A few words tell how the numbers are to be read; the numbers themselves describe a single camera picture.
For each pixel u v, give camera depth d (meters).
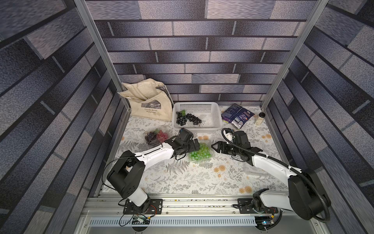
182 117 1.02
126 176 0.44
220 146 0.76
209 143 0.98
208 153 0.88
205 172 0.85
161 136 0.95
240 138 0.67
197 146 0.80
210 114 1.13
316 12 0.71
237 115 1.09
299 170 0.46
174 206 0.76
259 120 1.04
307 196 0.42
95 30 0.78
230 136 0.79
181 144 0.68
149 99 0.93
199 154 0.86
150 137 0.95
